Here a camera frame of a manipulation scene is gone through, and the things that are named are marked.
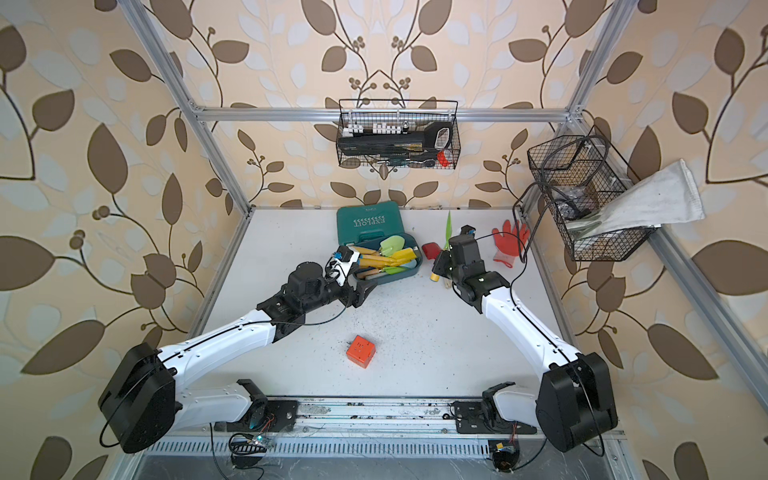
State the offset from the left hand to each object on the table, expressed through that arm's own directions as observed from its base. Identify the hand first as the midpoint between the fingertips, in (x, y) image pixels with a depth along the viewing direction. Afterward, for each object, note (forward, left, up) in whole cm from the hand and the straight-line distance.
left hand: (368, 274), depth 77 cm
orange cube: (-14, +2, -16) cm, 22 cm away
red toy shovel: (+22, -20, -18) cm, 35 cm away
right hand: (+8, -20, -3) cm, 21 cm away
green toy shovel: (+13, -22, +3) cm, 26 cm away
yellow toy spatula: (+19, -8, -19) cm, 28 cm away
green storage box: (+29, 0, -15) cm, 33 cm away
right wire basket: (+28, -60, +11) cm, 67 cm away
